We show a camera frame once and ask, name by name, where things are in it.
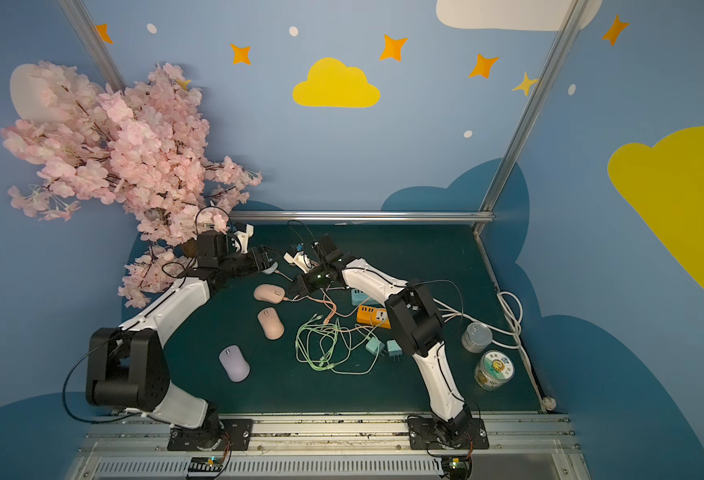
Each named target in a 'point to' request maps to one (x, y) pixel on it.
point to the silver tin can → (476, 337)
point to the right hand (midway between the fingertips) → (293, 287)
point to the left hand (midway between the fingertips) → (276, 251)
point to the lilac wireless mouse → (236, 364)
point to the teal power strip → (359, 297)
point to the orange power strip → (377, 317)
